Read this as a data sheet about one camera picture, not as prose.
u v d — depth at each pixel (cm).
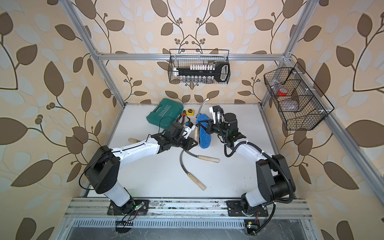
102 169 45
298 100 77
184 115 113
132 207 72
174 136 68
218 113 77
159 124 105
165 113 109
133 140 99
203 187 80
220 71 84
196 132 83
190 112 115
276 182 43
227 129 68
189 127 77
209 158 90
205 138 81
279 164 45
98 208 76
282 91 81
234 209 74
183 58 91
